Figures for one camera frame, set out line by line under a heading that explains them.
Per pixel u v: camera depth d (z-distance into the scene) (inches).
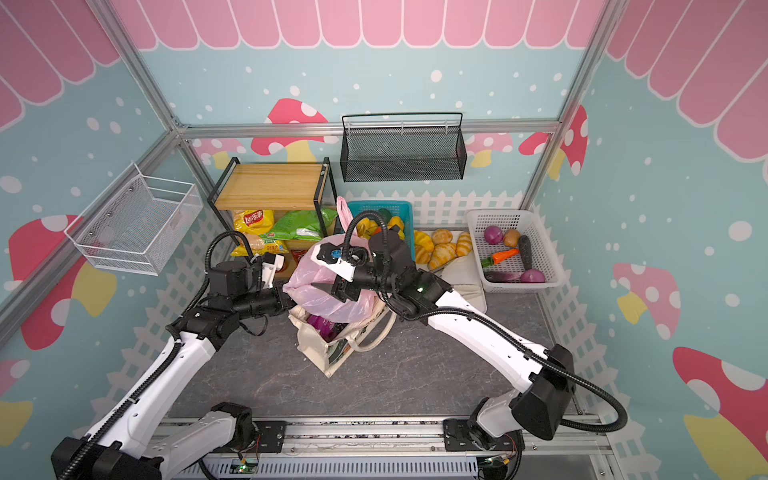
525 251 42.0
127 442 15.4
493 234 44.3
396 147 37.2
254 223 35.4
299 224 34.0
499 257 42.6
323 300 26.3
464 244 43.9
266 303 25.4
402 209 45.3
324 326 31.1
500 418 21.8
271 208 36.1
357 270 22.5
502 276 39.2
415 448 29.2
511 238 43.2
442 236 44.3
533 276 38.7
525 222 44.8
